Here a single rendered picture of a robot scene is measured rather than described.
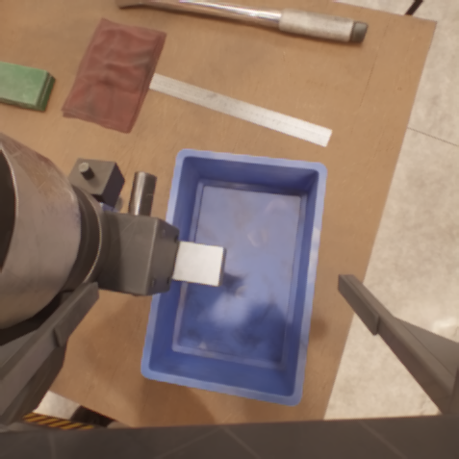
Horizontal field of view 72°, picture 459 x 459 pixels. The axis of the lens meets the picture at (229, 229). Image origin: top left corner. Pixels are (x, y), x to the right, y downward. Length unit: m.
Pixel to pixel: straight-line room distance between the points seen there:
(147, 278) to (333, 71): 0.52
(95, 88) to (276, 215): 0.40
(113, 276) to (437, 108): 1.15
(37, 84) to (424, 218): 1.03
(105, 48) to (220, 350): 0.57
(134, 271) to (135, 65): 0.51
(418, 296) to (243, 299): 0.68
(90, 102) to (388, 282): 0.89
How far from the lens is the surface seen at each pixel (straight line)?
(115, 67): 0.67
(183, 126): 0.60
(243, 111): 0.59
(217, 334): 0.53
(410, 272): 1.09
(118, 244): 0.20
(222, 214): 0.53
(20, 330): 0.19
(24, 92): 0.73
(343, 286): 0.17
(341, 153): 0.58
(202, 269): 0.24
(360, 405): 1.10
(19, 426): 0.91
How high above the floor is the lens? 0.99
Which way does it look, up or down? 80 degrees down
